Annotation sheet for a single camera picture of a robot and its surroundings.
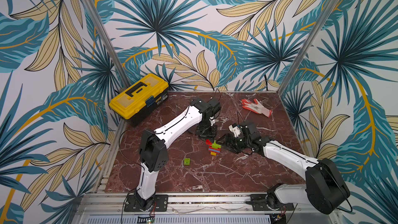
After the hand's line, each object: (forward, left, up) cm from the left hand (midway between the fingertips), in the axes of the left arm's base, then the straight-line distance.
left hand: (210, 143), depth 77 cm
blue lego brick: (0, -3, -8) cm, 8 cm away
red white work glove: (+36, -34, -14) cm, 52 cm away
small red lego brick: (0, +1, +1) cm, 2 cm away
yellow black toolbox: (+33, +37, +1) cm, 50 cm away
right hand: (+2, -5, -5) cm, 8 cm away
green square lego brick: (-4, +12, -15) cm, 20 cm away
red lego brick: (0, -2, -9) cm, 9 cm away
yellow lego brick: (0, -3, -14) cm, 14 cm away
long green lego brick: (+1, -3, -4) cm, 5 cm away
